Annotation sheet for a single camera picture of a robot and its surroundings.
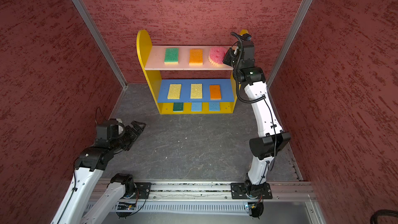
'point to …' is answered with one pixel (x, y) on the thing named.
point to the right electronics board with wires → (256, 209)
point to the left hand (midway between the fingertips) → (142, 133)
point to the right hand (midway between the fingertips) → (226, 55)
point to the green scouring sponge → (178, 107)
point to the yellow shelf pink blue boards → (188, 79)
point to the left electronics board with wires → (123, 209)
